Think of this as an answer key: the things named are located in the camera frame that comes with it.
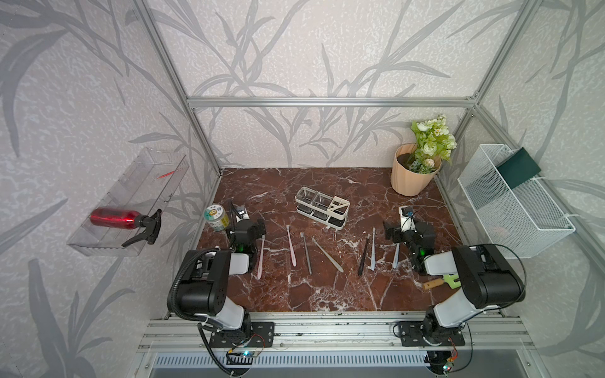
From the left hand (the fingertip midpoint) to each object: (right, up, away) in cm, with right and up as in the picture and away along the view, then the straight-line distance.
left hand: (246, 219), depth 94 cm
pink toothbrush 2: (+18, -11, 0) cm, 22 cm away
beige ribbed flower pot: (+67, +16, +8) cm, 70 cm away
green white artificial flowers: (+74, +30, -3) cm, 80 cm away
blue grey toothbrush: (+60, -14, -2) cm, 61 cm away
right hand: (+61, 0, +1) cm, 61 cm away
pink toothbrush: (+7, -14, -2) cm, 15 cm away
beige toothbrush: (+33, -14, -2) cm, 35 cm away
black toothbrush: (+47, -14, -2) cm, 49 cm away
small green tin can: (-12, +1, 0) cm, 12 cm away
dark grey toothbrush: (+23, -7, +3) cm, 24 cm away
